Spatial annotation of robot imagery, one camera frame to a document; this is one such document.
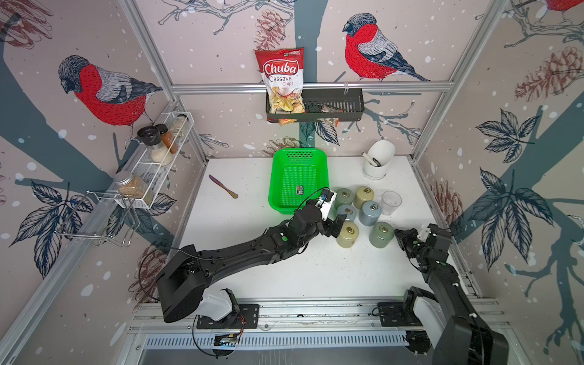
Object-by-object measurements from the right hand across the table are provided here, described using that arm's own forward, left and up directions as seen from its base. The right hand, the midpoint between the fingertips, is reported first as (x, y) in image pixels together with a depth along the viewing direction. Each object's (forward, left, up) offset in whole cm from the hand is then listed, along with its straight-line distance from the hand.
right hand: (393, 226), depth 87 cm
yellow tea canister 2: (-5, +18, +1) cm, 19 cm away
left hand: (-2, +23, +16) cm, 29 cm away
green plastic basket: (+32, +41, -6) cm, 52 cm away
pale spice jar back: (+24, +83, +29) cm, 91 cm away
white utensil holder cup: (+40, -4, +3) cm, 40 cm away
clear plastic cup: (+16, -4, -5) cm, 17 cm away
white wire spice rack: (-12, +92, +22) cm, 96 cm away
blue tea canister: (+6, +18, +2) cm, 19 cm away
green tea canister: (+13, +18, +2) cm, 23 cm away
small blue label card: (+21, +38, -6) cm, 44 cm away
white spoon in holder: (+34, +3, +2) cm, 34 cm away
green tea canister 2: (-4, +6, +1) cm, 7 cm away
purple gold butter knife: (+18, +69, -7) cm, 72 cm away
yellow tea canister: (+15, +10, +1) cm, 18 cm away
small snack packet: (+33, +25, +25) cm, 49 cm away
